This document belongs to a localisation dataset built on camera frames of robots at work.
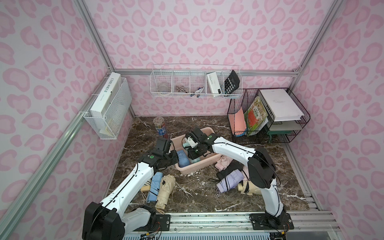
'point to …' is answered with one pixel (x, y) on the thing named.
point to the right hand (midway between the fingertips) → (189, 155)
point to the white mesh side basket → (109, 127)
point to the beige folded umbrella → (167, 182)
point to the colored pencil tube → (160, 127)
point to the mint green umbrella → (187, 144)
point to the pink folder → (240, 122)
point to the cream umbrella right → (246, 186)
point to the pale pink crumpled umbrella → (223, 162)
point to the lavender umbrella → (230, 181)
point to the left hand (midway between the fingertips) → (177, 155)
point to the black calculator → (231, 83)
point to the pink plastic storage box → (207, 161)
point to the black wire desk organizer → (277, 132)
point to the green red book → (255, 114)
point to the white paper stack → (281, 106)
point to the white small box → (214, 82)
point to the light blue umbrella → (183, 161)
